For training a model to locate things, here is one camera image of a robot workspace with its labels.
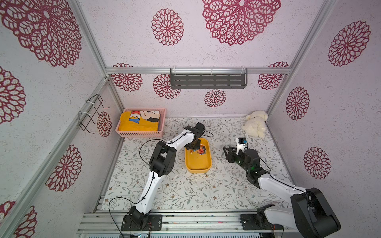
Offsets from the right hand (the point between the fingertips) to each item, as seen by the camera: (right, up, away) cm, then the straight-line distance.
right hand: (226, 146), depth 86 cm
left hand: (-19, -2, +17) cm, 25 cm away
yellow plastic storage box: (-15, -10, +11) cm, 21 cm away
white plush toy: (+24, +13, +17) cm, 32 cm away
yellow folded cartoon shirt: (-58, +17, +24) cm, 65 cm away
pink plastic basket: (-45, +7, +20) cm, 50 cm away
